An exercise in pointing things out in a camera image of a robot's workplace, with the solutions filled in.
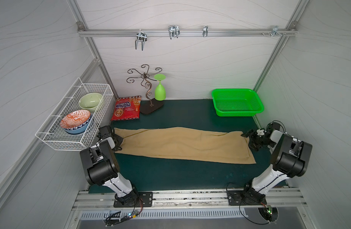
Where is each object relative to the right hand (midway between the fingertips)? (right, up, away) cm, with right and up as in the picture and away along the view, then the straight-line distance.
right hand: (246, 139), depth 94 cm
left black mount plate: (-62, -27, -21) cm, 71 cm away
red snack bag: (-86, +21, +14) cm, 90 cm away
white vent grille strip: (-47, -33, -24) cm, 62 cm away
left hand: (-87, -1, 0) cm, 87 cm away
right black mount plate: (-16, -27, -21) cm, 38 cm away
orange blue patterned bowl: (-92, +14, -31) cm, 98 cm away
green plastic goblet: (-58, +32, -1) cm, 66 cm away
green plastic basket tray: (+3, +26, +24) cm, 36 cm away
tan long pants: (-40, -3, -1) cm, 40 cm away
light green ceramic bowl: (-92, +24, -21) cm, 97 cm away
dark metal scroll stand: (-72, +23, +20) cm, 78 cm away
